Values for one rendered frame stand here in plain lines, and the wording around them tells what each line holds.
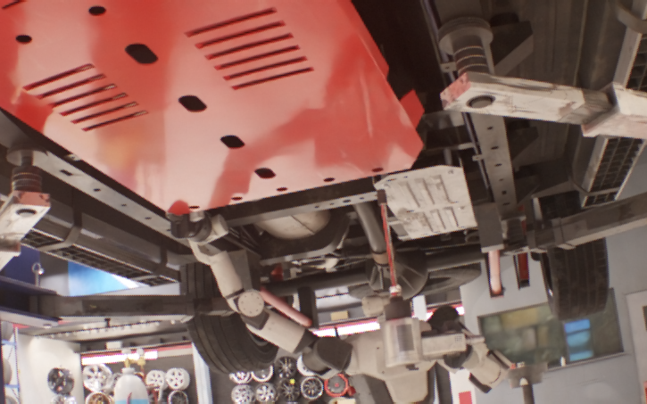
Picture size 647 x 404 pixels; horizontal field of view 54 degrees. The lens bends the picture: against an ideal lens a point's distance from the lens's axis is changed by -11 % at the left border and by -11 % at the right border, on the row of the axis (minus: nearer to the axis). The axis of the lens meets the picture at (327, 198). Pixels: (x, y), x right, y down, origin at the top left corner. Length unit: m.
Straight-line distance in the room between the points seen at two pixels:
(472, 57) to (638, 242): 11.31
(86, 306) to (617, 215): 2.03
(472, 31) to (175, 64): 0.52
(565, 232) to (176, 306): 1.54
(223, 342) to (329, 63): 2.11
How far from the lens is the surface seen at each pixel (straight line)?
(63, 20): 1.12
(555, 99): 1.27
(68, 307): 2.83
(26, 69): 1.26
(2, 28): 1.15
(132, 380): 4.60
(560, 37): 1.81
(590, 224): 2.47
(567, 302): 3.07
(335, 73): 1.32
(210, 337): 3.22
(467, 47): 1.22
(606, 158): 2.24
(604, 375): 12.12
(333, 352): 2.17
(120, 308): 2.85
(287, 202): 2.41
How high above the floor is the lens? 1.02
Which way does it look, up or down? 17 degrees up
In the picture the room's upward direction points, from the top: 7 degrees counter-clockwise
